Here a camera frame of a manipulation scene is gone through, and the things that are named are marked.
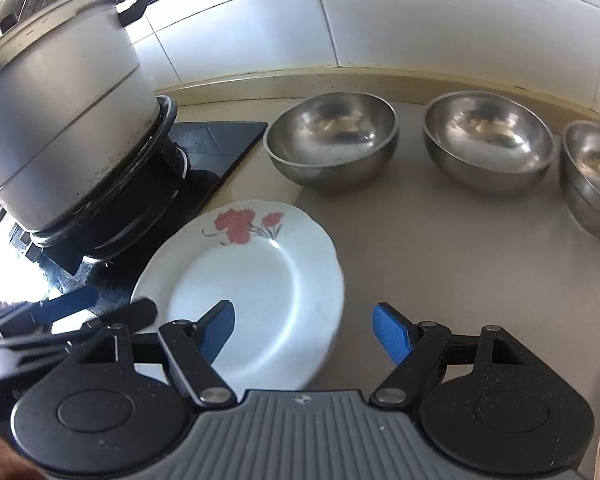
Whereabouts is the white floral plate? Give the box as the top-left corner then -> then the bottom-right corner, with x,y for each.
132,200 -> 344,396

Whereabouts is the person's left hand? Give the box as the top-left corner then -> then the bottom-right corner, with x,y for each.
0,416 -> 46,480

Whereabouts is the black gas stove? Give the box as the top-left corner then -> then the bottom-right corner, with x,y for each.
0,96 -> 266,311

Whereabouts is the aluminium pressure cooker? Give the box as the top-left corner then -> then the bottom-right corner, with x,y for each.
0,0 -> 160,232

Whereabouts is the steel bowl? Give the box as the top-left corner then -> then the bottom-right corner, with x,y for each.
559,120 -> 600,240
263,92 -> 400,192
422,91 -> 557,196

